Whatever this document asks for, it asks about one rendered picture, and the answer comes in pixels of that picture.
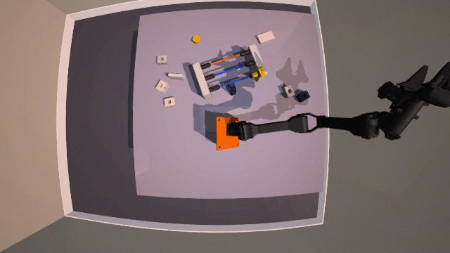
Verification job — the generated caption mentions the orange round disc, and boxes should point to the orange round disc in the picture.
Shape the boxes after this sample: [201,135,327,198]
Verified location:
[193,35,200,44]

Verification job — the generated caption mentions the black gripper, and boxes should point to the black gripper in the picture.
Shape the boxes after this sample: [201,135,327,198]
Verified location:
[389,62,450,122]

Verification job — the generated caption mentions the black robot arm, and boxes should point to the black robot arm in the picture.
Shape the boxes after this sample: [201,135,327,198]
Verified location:
[226,82,411,141]

